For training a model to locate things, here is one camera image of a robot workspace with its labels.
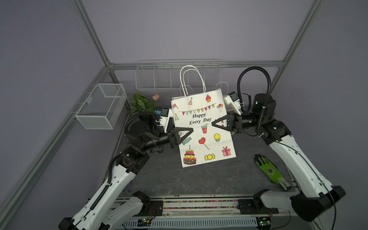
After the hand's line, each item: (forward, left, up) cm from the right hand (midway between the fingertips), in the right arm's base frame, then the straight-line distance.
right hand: (211, 125), depth 55 cm
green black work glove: (-4, -40, -41) cm, 58 cm away
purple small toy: (-12, +43, -41) cm, 61 cm away
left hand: (-2, +8, -2) cm, 8 cm away
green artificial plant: (+27, +38, -14) cm, 48 cm away
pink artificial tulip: (+34, +30, -16) cm, 48 cm away
